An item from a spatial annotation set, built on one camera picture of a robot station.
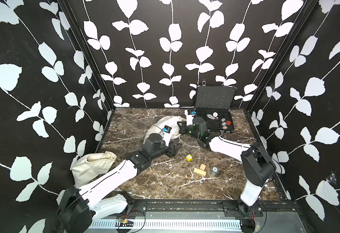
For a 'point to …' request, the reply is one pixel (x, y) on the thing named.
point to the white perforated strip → (178, 223)
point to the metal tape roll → (215, 169)
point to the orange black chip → (223, 119)
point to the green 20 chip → (224, 124)
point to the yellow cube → (189, 157)
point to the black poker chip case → (215, 104)
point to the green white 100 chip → (210, 116)
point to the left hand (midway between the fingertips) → (178, 140)
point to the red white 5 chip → (225, 127)
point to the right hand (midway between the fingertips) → (176, 120)
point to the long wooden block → (199, 171)
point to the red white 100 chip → (215, 114)
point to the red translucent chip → (228, 123)
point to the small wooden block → (202, 167)
